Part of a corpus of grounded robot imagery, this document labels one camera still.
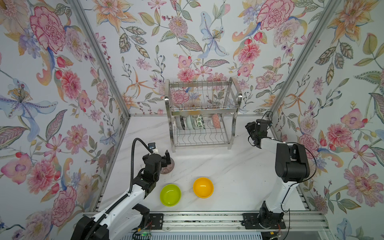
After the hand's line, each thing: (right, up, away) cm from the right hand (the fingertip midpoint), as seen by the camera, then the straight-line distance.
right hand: (248, 124), depth 102 cm
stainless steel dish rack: (-30, +8, +12) cm, 34 cm away
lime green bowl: (-50, -40, -20) cm, 67 cm away
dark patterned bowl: (-47, +1, -1) cm, 47 cm away
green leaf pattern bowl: (-33, +1, -1) cm, 33 cm away
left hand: (-55, -17, -18) cm, 60 cm away
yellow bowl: (-32, -36, -18) cm, 52 cm away
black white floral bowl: (-22, +2, +1) cm, 22 cm away
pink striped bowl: (-52, -27, -11) cm, 60 cm away
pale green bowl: (-39, +1, -1) cm, 39 cm away
